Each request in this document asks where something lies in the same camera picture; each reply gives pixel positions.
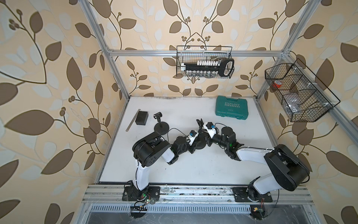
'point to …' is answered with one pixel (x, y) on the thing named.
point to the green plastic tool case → (232, 108)
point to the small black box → (141, 118)
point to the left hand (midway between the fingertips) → (197, 138)
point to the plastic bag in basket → (293, 101)
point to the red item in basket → (275, 85)
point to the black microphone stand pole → (157, 115)
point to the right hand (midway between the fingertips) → (200, 131)
